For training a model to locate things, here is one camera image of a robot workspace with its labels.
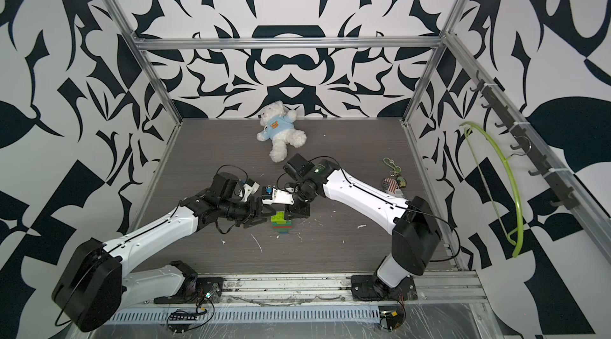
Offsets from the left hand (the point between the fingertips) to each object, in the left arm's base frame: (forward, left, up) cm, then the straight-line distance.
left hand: (272, 212), depth 79 cm
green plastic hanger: (-16, -61, +17) cm, 65 cm away
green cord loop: (+21, -51, -10) cm, 56 cm away
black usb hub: (-27, +27, -14) cm, 41 cm away
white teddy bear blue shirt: (+41, -1, -3) cm, 41 cm away
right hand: (+1, -5, +2) cm, 6 cm away
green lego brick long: (-3, -3, -7) cm, 8 cm away
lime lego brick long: (-3, -3, +1) cm, 4 cm away
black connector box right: (-29, -35, -13) cm, 47 cm away
